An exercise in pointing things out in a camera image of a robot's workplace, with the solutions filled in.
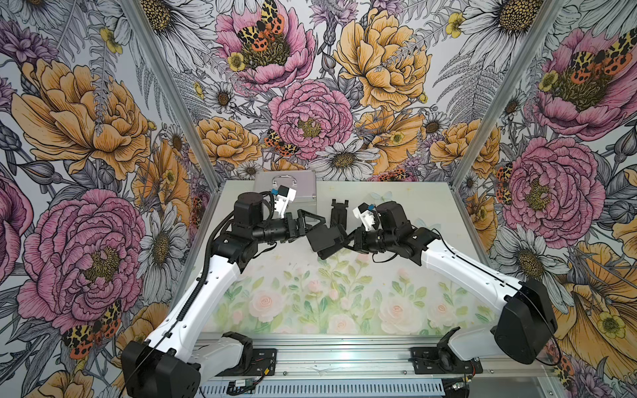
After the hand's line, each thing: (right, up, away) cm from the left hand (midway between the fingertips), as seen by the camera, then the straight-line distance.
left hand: (318, 231), depth 68 cm
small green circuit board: (-22, -44, +3) cm, 50 cm away
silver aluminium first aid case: (-7, +17, +37) cm, 41 cm away
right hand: (+7, -6, +8) cm, 12 cm away
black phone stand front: (+8, +4, +33) cm, 35 cm away
